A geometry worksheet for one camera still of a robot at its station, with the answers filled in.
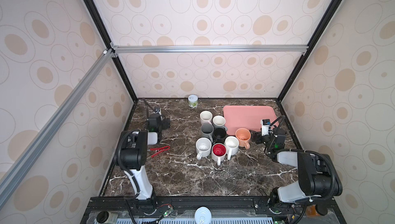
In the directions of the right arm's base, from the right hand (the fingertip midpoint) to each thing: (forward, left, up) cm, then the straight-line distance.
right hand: (257, 129), depth 94 cm
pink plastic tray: (+14, 0, -7) cm, 16 cm away
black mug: (-3, +23, -2) cm, 24 cm away
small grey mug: (+6, +23, 0) cm, 24 cm away
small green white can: (+27, +40, -2) cm, 48 cm away
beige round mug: (-8, +33, -5) cm, 35 cm away
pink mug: (+11, +31, -2) cm, 33 cm away
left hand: (+11, +58, +2) cm, 59 cm away
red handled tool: (-10, +59, -5) cm, 60 cm away
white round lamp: (-44, +34, -1) cm, 56 cm away
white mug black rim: (-12, +24, -5) cm, 28 cm away
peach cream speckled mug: (-3, +9, -4) cm, 10 cm away
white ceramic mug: (-7, +16, -5) cm, 18 cm away
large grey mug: (-2, +31, +3) cm, 31 cm away
